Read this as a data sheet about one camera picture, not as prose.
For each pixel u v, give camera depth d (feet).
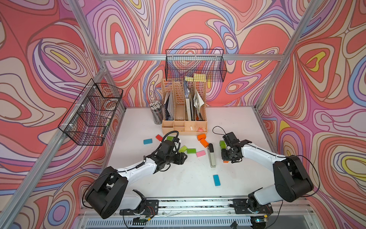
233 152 2.18
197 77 2.70
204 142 3.22
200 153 3.05
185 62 3.24
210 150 2.96
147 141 3.24
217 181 2.70
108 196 1.36
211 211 2.41
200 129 3.34
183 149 3.12
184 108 2.98
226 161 2.99
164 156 2.18
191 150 3.06
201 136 3.29
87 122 2.41
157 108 3.15
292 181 1.43
